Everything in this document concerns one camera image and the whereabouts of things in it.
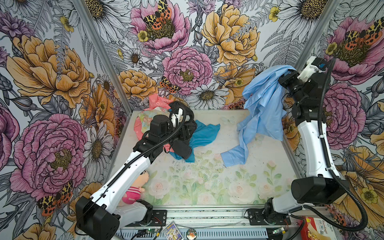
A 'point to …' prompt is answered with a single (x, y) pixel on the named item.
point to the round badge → (191, 234)
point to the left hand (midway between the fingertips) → (192, 131)
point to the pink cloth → (156, 102)
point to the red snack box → (315, 229)
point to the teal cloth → (203, 134)
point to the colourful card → (171, 232)
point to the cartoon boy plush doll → (133, 194)
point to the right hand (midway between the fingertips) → (278, 71)
